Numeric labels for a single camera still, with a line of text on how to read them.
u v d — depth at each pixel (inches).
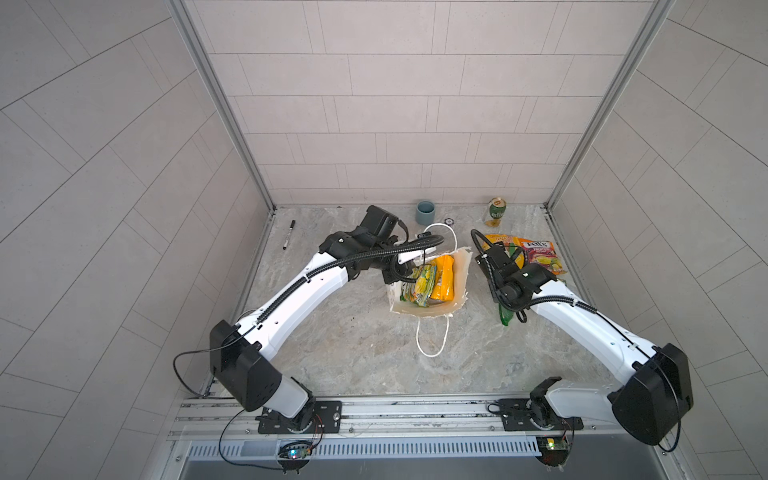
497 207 41.1
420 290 33.9
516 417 28.0
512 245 38.9
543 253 39.0
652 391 15.1
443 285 31.7
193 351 15.7
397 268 24.6
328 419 27.9
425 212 42.8
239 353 15.3
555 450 27.0
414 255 25.2
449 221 44.0
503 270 24.0
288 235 42.4
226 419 28.3
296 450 25.5
